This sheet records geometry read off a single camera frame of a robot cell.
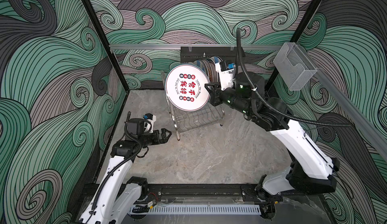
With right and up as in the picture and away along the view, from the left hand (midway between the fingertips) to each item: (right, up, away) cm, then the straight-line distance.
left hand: (164, 132), depth 75 cm
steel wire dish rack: (+9, +4, +21) cm, 24 cm away
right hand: (+20, +22, -19) cm, 35 cm away
